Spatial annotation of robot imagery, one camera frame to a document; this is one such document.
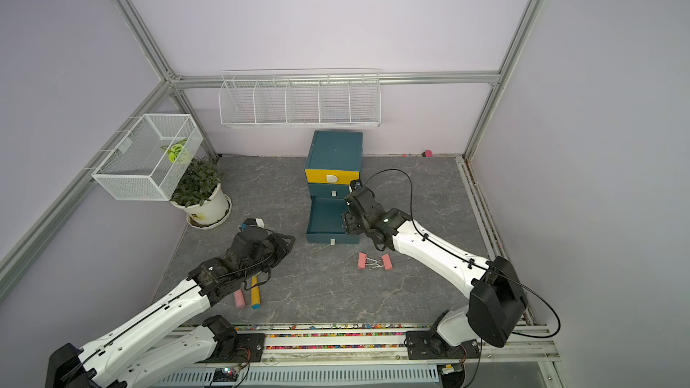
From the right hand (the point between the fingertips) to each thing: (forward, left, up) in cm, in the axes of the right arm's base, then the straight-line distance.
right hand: (356, 212), depth 83 cm
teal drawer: (+13, +10, -6) cm, 17 cm away
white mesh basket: (+12, +64, +11) cm, 66 cm away
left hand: (-9, +18, -1) cm, 20 cm away
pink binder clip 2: (-10, -10, -16) cm, 21 cm away
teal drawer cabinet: (+36, +9, -13) cm, 39 cm away
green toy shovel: (-21, +31, -14) cm, 40 cm away
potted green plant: (+7, +50, -3) cm, 51 cm away
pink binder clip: (-9, -2, -15) cm, 18 cm away
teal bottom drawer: (+5, +11, -14) cm, 18 cm away
